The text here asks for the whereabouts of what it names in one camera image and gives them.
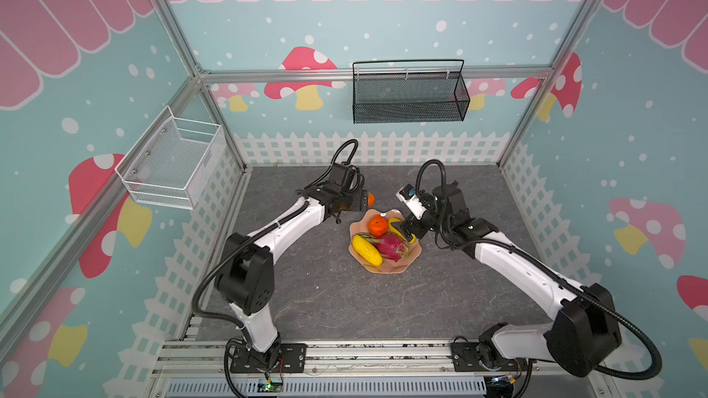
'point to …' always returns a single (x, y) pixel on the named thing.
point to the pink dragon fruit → (389, 245)
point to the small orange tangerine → (371, 199)
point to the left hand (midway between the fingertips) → (353, 203)
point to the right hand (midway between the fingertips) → (403, 209)
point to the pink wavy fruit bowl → (361, 227)
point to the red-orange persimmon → (378, 226)
